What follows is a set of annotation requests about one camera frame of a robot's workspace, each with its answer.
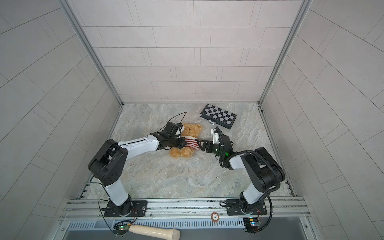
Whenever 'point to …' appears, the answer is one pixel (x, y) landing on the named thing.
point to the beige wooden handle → (153, 233)
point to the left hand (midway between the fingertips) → (189, 141)
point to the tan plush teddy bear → (189, 133)
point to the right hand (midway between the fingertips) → (200, 144)
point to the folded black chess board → (219, 116)
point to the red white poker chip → (215, 216)
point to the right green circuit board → (251, 224)
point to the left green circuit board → (121, 228)
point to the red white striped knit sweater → (192, 142)
